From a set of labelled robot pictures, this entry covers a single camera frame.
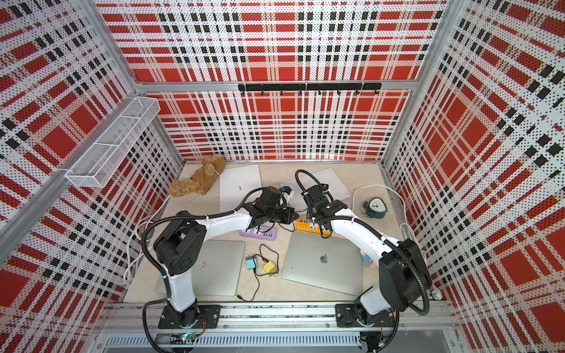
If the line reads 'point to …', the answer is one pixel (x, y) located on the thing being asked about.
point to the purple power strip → (264, 232)
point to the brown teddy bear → (212, 167)
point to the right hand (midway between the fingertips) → (320, 212)
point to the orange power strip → (302, 225)
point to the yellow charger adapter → (270, 268)
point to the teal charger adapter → (251, 262)
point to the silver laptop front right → (327, 263)
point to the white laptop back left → (235, 183)
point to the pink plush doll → (368, 259)
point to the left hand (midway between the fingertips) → (301, 216)
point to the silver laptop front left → (219, 272)
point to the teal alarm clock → (376, 208)
